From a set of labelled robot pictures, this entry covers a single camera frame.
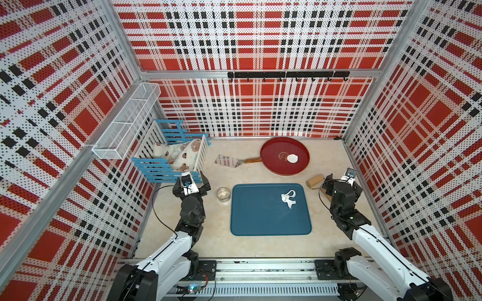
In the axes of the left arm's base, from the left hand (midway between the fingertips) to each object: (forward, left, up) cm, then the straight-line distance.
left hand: (193, 174), depth 80 cm
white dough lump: (-3, -42, -19) cm, 46 cm away
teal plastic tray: (-8, -29, -21) cm, 36 cm away
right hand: (-1, -65, -2) cm, 65 cm away
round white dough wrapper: (+25, -50, -21) cm, 59 cm away
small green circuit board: (-40, -1, -19) cm, 44 cm away
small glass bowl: (0, -10, -20) cm, 23 cm away
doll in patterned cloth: (+21, +15, -13) cm, 29 cm away
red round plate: (+29, -39, -21) cm, 53 cm away
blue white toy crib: (+40, +28, -12) cm, 50 cm away
